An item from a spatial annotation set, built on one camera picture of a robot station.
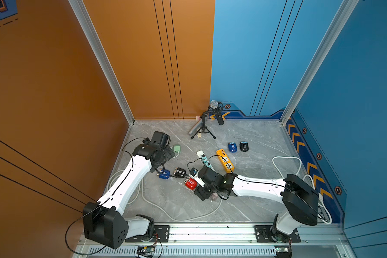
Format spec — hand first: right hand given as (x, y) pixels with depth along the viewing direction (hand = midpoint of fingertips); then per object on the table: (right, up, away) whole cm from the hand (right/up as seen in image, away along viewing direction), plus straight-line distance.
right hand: (199, 186), depth 83 cm
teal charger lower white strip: (+4, +12, +4) cm, 13 cm away
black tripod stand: (+3, +31, +22) cm, 38 cm away
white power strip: (+1, +15, +15) cm, 21 cm away
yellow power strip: (+16, +11, +13) cm, 23 cm away
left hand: (-17, +16, -1) cm, 24 cm away
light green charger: (-14, +18, +20) cm, 30 cm away
